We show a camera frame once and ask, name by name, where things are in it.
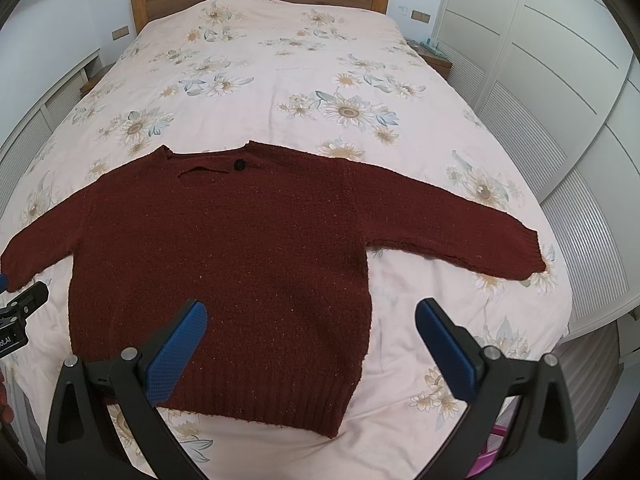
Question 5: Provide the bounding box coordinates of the dark red knit sweater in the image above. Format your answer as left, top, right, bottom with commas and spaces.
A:
1, 142, 546, 438

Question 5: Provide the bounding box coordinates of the pink object on floor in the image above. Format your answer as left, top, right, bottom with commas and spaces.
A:
466, 425, 508, 479

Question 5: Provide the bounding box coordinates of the white cabinet left side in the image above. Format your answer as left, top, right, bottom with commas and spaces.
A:
0, 49, 103, 211

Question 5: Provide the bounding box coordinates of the left wooden nightstand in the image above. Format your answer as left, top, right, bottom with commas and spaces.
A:
80, 64, 113, 96

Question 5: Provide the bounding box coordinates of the wooden nightstand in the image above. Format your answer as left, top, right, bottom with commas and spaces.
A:
80, 64, 113, 96
406, 39, 452, 80

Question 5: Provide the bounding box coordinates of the pink floral bed sheet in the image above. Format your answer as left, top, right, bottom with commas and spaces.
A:
1, 0, 572, 479

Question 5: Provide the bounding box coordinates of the right wooden nightstand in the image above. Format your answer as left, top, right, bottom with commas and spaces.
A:
406, 39, 452, 80

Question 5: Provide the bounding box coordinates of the white wardrobe right side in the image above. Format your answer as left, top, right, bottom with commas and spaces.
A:
434, 0, 639, 338

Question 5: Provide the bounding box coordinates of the left wall switch plate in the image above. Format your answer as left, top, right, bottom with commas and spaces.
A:
112, 26, 129, 40

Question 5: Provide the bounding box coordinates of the wall switch plate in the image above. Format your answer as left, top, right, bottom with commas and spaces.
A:
411, 10, 431, 24
112, 26, 129, 40

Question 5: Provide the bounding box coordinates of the right wall switch plate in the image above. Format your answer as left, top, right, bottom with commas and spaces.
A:
411, 10, 431, 24

